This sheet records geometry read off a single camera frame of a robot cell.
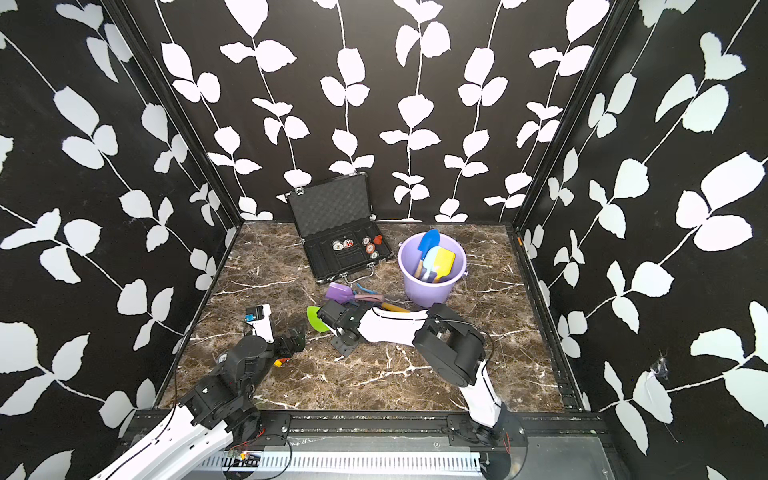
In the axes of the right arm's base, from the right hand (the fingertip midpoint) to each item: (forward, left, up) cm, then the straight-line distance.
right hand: (342, 336), depth 89 cm
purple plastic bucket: (+10, -26, +9) cm, 29 cm away
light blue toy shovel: (+22, -27, +9) cm, 36 cm away
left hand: (-1, +11, +14) cm, 18 cm away
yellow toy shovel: (+22, -32, +9) cm, 40 cm away
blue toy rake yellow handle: (+11, -13, 0) cm, 17 cm away
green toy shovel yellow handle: (+1, +7, +8) cm, 11 cm away
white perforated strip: (-31, -7, -1) cm, 32 cm away
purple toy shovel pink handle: (+15, +3, 0) cm, 15 cm away
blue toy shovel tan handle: (+27, -28, +15) cm, 42 cm away
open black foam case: (+42, +7, +7) cm, 44 cm away
